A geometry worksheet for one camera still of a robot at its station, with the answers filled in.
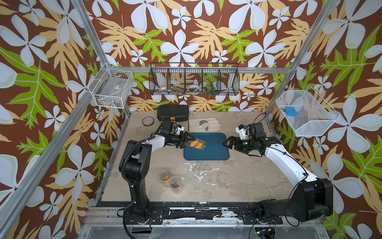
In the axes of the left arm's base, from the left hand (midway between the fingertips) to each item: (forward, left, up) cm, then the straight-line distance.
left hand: (194, 139), depth 91 cm
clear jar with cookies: (-2, -2, -2) cm, 4 cm away
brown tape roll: (+25, +36, -12) cm, 46 cm away
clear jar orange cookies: (-21, +16, -5) cm, 27 cm away
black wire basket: (+36, 0, +19) cm, 41 cm away
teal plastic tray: (-2, -14, -9) cm, 16 cm away
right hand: (-7, -19, +5) cm, 21 cm away
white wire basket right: (+7, -63, +17) cm, 66 cm away
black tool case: (+28, +15, -5) cm, 32 cm away
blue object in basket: (+10, -56, +15) cm, 59 cm away
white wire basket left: (+21, +50, +22) cm, 58 cm away
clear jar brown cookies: (-26, +10, -5) cm, 28 cm away
